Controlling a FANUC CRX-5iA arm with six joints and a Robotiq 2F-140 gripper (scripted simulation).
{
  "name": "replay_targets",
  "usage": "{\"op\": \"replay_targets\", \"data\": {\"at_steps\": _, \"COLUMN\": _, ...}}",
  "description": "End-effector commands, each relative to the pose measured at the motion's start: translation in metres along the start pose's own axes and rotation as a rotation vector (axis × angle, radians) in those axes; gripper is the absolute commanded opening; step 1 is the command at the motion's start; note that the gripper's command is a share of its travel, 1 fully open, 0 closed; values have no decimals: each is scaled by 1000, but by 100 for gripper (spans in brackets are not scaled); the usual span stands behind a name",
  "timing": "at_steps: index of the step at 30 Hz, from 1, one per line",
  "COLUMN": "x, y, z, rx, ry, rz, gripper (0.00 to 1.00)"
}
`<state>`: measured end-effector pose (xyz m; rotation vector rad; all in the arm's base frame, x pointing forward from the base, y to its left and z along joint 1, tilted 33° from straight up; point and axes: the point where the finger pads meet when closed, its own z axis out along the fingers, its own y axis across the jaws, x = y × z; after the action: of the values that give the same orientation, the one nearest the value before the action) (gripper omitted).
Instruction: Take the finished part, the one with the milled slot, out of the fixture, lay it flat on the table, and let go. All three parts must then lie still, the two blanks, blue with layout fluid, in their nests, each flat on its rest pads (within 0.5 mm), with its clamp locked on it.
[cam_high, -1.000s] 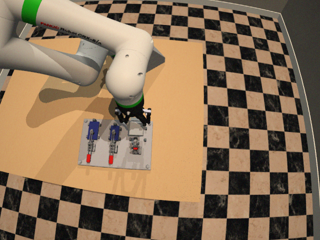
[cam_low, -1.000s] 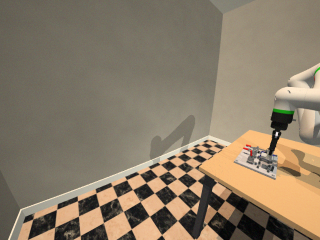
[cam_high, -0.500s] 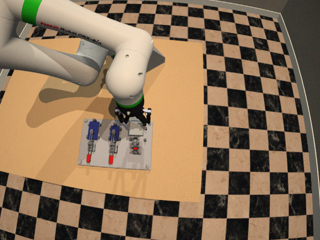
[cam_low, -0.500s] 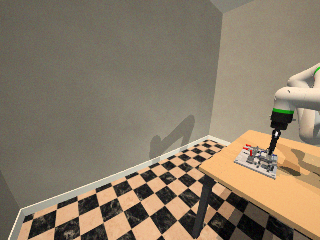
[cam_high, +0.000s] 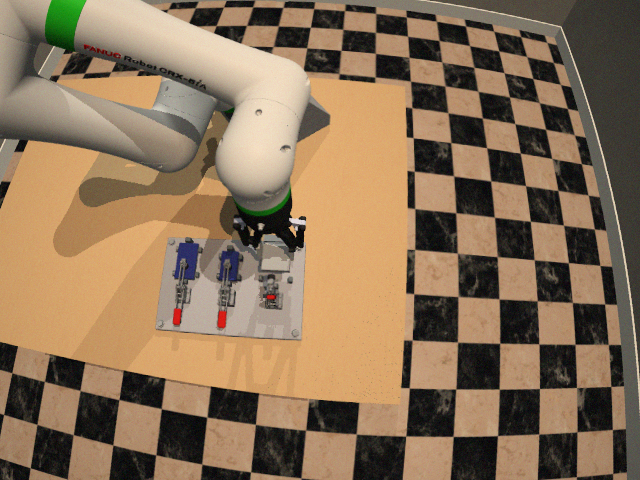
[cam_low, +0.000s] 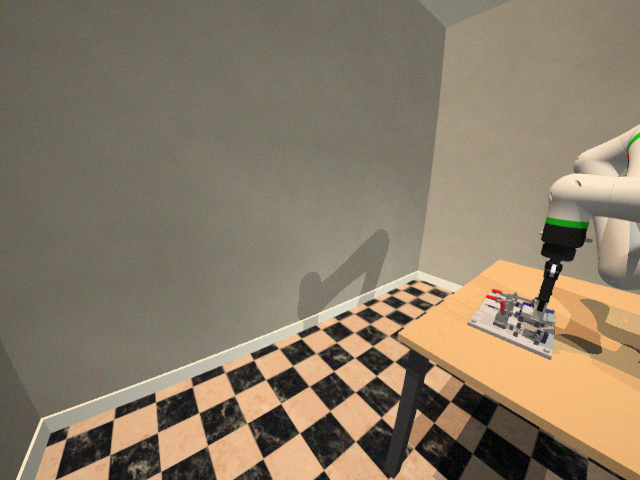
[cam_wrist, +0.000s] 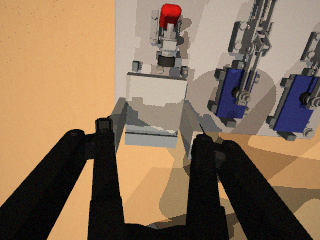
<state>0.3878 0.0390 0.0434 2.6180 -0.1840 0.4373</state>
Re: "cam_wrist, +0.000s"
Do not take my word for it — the grey fixture plate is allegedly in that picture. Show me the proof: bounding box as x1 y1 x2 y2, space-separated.
115 0 320 137

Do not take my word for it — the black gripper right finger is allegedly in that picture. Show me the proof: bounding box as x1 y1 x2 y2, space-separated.
179 103 313 240

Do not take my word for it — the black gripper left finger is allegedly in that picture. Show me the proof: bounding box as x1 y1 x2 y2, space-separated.
0 97 127 240

